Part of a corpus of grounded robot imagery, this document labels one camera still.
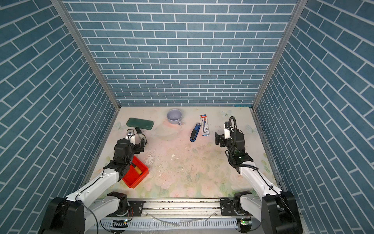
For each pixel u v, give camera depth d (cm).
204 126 108
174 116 112
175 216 73
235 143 62
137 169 84
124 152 64
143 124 109
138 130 99
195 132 100
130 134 72
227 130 73
